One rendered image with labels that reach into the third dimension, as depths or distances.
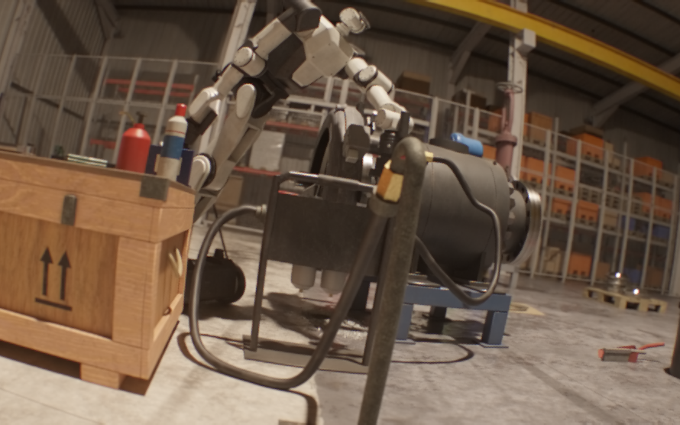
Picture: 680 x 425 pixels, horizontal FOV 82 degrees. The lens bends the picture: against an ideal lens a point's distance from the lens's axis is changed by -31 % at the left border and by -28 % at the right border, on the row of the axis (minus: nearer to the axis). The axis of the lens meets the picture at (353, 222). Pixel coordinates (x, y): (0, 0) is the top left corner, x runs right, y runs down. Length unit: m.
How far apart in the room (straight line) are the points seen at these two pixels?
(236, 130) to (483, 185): 1.13
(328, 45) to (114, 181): 1.14
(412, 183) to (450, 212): 1.49
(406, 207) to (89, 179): 0.63
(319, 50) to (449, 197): 0.88
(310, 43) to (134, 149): 0.99
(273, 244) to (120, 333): 0.70
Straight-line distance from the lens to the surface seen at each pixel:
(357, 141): 2.03
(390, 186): 0.93
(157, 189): 1.01
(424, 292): 2.18
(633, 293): 6.25
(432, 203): 2.28
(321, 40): 1.93
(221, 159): 2.05
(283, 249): 1.58
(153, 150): 1.63
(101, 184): 1.05
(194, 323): 1.42
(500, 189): 2.46
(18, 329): 1.17
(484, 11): 11.06
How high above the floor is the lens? 0.43
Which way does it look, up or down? 1 degrees up
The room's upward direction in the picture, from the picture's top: 9 degrees clockwise
